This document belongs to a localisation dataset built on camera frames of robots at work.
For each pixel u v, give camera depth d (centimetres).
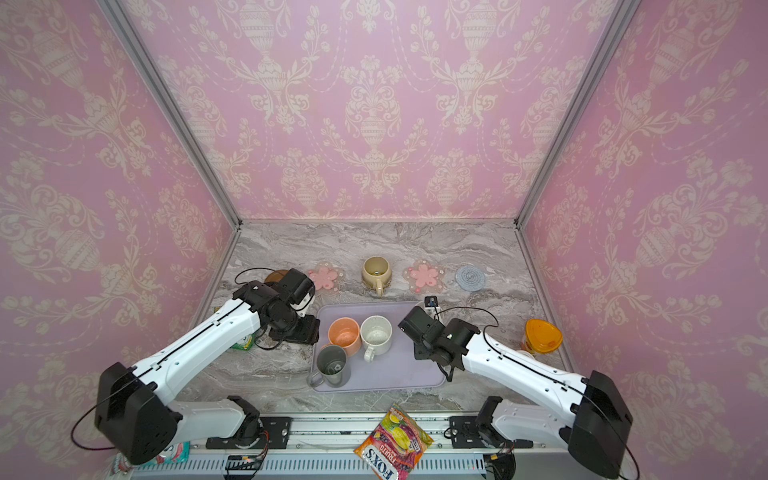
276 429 75
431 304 72
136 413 39
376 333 89
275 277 103
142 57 76
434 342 57
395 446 70
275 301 56
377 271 101
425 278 105
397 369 85
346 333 89
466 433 73
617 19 70
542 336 81
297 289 64
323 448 73
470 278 103
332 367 83
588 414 39
